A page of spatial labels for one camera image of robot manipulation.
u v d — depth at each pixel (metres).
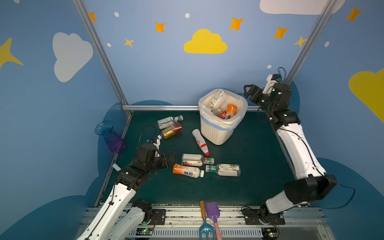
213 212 0.76
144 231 0.72
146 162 0.53
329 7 0.69
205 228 0.70
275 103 0.53
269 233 0.71
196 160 0.89
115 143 0.93
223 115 0.98
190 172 0.86
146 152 0.52
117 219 0.44
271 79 0.62
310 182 0.41
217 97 0.91
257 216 0.75
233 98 0.94
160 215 0.75
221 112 0.99
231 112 0.93
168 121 1.12
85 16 0.71
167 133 1.04
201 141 0.99
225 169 0.86
